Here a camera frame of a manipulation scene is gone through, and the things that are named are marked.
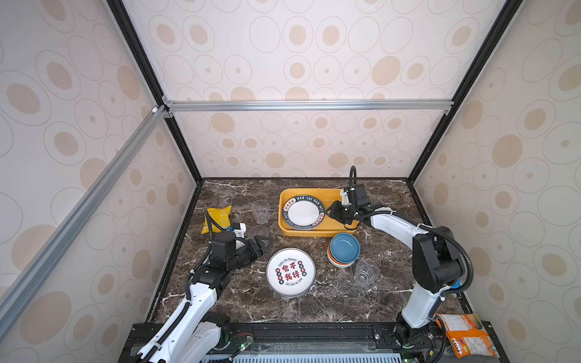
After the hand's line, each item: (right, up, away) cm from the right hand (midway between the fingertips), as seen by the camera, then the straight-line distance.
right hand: (327, 211), depth 94 cm
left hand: (-20, -10, -17) cm, 28 cm away
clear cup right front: (+14, -24, -6) cm, 28 cm away
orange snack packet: (+41, -38, -22) cm, 60 cm away
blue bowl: (+6, -14, -5) cm, 16 cm away
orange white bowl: (+1, -19, -10) cm, 21 cm away
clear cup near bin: (-29, 0, +10) cm, 31 cm away
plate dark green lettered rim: (-10, -1, +11) cm, 14 cm away
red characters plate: (-15, -23, -6) cm, 29 cm away
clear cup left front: (-29, -8, +4) cm, 31 cm away
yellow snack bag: (-46, -2, +6) cm, 46 cm away
